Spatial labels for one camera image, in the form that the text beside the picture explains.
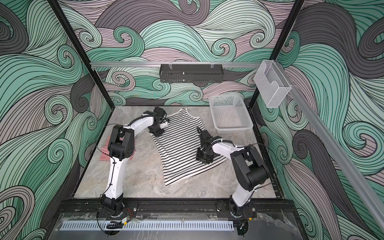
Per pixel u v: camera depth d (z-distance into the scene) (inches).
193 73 37.5
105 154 36.3
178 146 38.4
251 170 18.1
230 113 44.9
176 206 29.7
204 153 27.1
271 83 31.2
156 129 34.6
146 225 27.5
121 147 23.6
